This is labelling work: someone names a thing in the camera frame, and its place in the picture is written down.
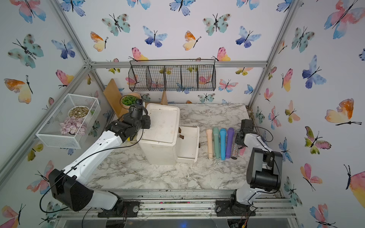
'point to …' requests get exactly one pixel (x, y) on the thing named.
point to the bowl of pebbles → (80, 111)
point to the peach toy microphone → (209, 137)
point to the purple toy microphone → (230, 137)
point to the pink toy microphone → (242, 151)
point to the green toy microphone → (216, 136)
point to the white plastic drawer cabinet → (158, 145)
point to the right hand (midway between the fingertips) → (246, 139)
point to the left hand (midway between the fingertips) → (147, 117)
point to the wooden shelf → (113, 95)
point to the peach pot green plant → (126, 100)
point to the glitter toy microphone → (235, 150)
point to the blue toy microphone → (223, 134)
